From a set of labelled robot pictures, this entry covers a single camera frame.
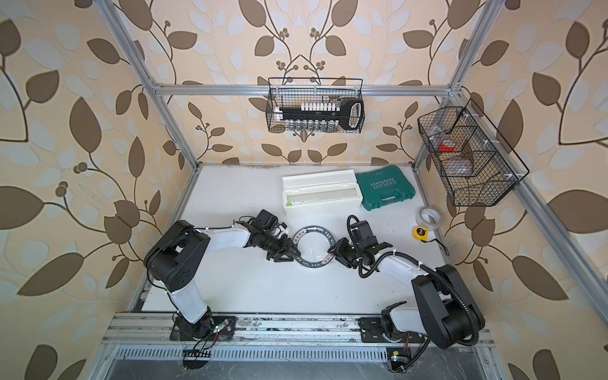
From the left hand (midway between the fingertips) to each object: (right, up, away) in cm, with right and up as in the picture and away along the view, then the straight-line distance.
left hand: (295, 253), depth 87 cm
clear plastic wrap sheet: (+7, +2, +7) cm, 10 cm away
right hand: (+13, -1, +1) cm, 13 cm away
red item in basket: (+53, +39, -6) cm, 66 cm away
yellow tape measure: (+50, +6, +7) cm, 51 cm away
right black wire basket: (+59, +33, -11) cm, 68 cm away
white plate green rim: (+7, +2, +7) cm, 10 cm away
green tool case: (+39, +25, +19) cm, 50 cm away
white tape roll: (+57, +11, +14) cm, 59 cm away
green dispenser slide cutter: (-3, +17, +10) cm, 20 cm away
